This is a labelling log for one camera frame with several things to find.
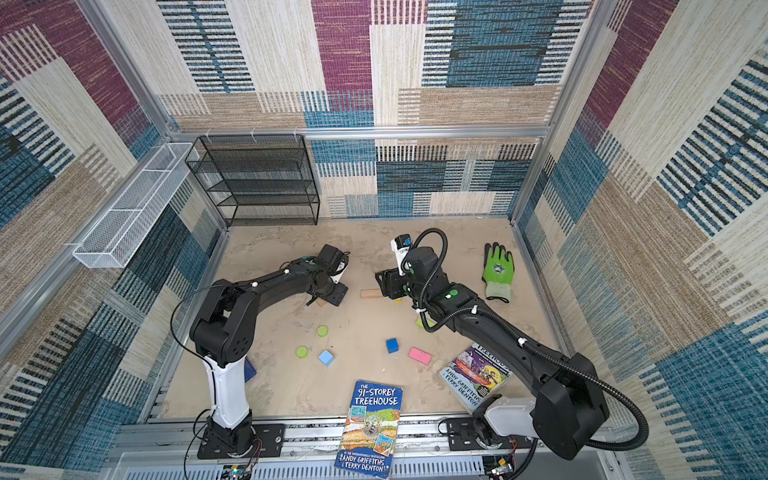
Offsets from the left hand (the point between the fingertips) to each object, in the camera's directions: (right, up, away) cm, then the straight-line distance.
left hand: (333, 287), depth 98 cm
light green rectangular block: (+24, -2, -39) cm, 46 cm away
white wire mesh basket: (-46, +14, -28) cm, 56 cm away
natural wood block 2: (-3, -4, -5) cm, 7 cm away
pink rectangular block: (+27, -17, -13) cm, 34 cm away
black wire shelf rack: (-29, +37, +11) cm, 49 cm away
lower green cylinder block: (-7, -17, -11) cm, 21 cm away
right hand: (+18, +5, -19) cm, 26 cm away
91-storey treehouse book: (+13, -31, -26) cm, 43 cm away
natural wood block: (+12, -2, +1) cm, 12 cm away
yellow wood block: (+20, +1, -28) cm, 35 cm away
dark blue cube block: (+19, -15, -11) cm, 27 cm away
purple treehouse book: (+41, -21, -17) cm, 50 cm away
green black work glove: (+55, +5, +4) cm, 55 cm away
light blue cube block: (0, -18, -13) cm, 23 cm away
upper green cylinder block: (-2, -12, -7) cm, 14 cm away
